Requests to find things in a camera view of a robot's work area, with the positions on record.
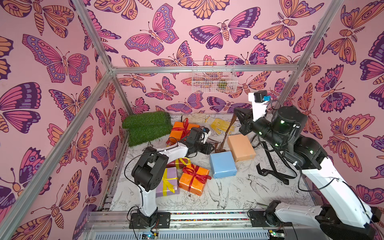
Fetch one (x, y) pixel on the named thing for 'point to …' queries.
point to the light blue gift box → (222, 164)
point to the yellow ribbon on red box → (177, 162)
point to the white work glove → (197, 117)
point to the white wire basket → (216, 76)
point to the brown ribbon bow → (219, 147)
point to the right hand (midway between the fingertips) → (238, 107)
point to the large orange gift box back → (180, 131)
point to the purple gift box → (172, 172)
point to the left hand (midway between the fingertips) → (213, 146)
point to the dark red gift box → (180, 162)
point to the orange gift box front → (197, 187)
